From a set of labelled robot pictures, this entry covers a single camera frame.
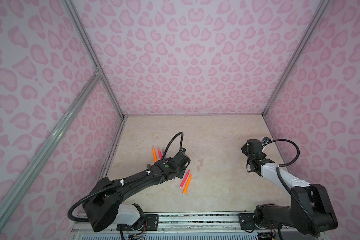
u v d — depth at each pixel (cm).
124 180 46
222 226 72
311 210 41
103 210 41
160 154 98
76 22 72
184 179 87
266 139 76
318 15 71
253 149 68
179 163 63
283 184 46
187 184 86
